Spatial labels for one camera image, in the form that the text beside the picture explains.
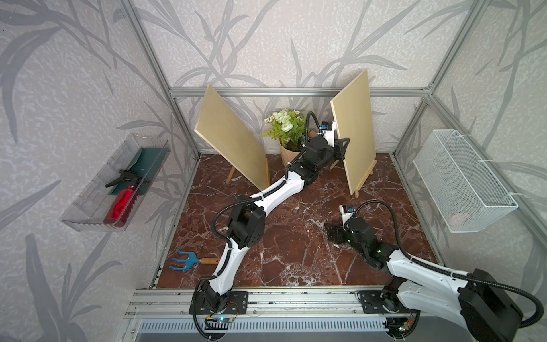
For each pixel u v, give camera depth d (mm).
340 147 720
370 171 1040
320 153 661
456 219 716
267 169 1060
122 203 588
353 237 663
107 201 634
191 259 835
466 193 612
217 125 827
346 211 743
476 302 406
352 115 1058
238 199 553
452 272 462
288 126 910
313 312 728
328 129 716
